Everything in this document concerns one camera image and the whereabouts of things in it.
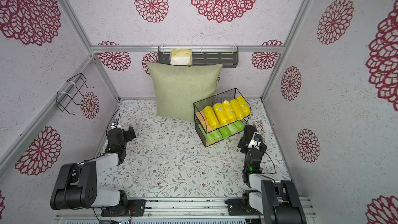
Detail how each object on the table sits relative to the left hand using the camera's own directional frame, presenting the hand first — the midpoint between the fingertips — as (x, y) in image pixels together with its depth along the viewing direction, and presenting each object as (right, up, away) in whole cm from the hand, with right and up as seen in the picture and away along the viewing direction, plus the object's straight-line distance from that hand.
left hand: (123, 129), depth 92 cm
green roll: (+51, -4, +1) cm, 52 cm away
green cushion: (+33, +24, -5) cm, 41 cm away
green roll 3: (+71, +2, +6) cm, 71 cm away
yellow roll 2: (+57, +10, -6) cm, 58 cm away
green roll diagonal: (+61, -2, +3) cm, 61 cm away
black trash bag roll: (+76, -3, +5) cm, 76 cm away
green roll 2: (+56, -3, +2) cm, 56 cm away
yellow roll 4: (+67, +11, -4) cm, 68 cm away
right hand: (+75, -3, -6) cm, 75 cm away
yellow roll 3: (+62, +9, -6) cm, 63 cm away
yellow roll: (+52, +8, -7) cm, 53 cm away
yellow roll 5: (+71, +14, -3) cm, 72 cm away
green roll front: (+66, 0, +5) cm, 66 cm away
